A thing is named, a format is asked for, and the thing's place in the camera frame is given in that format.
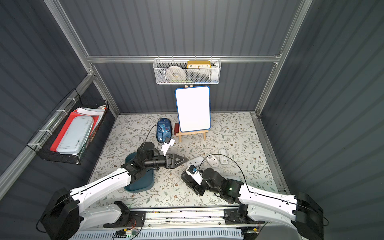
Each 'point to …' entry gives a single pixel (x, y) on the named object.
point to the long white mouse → (223, 159)
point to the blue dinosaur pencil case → (164, 129)
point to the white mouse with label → (212, 161)
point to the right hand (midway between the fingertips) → (192, 177)
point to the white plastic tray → (75, 135)
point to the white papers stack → (99, 111)
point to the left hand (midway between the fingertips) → (185, 162)
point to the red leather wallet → (176, 128)
